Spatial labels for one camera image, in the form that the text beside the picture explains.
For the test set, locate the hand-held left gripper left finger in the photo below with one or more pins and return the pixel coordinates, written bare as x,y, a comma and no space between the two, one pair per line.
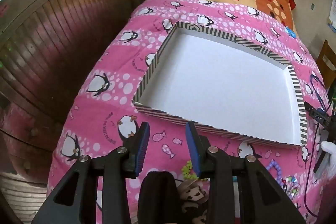
142,150

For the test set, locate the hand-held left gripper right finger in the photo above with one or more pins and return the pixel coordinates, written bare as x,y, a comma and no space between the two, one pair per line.
193,153

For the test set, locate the leopard print scrunchie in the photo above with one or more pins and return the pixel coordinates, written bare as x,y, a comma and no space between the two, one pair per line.
193,193

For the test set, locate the striped cardboard box tray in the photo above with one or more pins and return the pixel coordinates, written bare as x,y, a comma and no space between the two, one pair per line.
223,77

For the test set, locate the person's right hand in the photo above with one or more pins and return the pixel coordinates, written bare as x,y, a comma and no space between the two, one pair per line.
330,151

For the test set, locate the black cloth pouch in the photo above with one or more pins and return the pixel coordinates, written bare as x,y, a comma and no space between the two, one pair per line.
157,197

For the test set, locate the wooden board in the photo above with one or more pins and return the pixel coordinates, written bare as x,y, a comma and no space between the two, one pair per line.
326,64

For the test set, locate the pink penguin print blanket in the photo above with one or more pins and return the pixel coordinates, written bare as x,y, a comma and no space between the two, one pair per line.
86,113

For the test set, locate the paper wall poster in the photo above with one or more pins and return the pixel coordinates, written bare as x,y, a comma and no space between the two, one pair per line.
332,14

